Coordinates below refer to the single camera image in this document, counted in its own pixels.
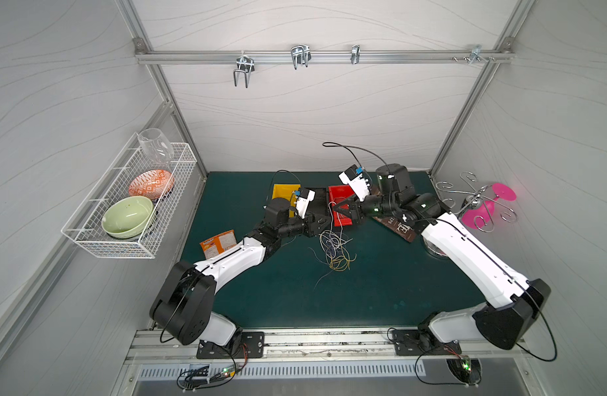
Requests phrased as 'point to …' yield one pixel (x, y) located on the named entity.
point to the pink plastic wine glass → (478, 217)
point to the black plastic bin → (320, 202)
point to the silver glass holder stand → (476, 199)
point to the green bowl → (127, 217)
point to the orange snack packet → (218, 243)
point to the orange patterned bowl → (155, 184)
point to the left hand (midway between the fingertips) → (329, 220)
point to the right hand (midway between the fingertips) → (335, 205)
